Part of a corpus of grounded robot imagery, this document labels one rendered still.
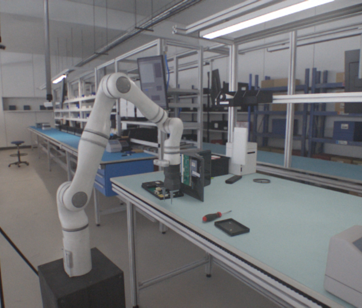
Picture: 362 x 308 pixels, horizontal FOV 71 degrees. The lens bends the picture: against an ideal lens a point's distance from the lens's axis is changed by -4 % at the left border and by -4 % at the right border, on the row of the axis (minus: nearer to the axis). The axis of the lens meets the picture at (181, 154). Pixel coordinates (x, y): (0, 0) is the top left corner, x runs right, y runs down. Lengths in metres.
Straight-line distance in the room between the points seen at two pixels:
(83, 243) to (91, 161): 0.29
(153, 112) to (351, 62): 2.14
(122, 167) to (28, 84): 9.81
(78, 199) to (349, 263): 0.78
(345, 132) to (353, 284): 4.14
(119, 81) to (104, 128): 0.17
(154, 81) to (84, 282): 1.99
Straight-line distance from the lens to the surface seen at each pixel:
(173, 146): 1.16
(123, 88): 0.98
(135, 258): 2.00
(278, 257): 0.88
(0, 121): 12.27
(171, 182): 1.19
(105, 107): 1.02
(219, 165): 1.78
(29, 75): 12.41
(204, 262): 2.41
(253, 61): 6.51
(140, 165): 2.97
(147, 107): 1.05
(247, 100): 1.65
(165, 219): 1.22
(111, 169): 2.85
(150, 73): 2.64
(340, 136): 4.80
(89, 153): 0.94
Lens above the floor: 1.42
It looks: 9 degrees down
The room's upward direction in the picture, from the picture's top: straight up
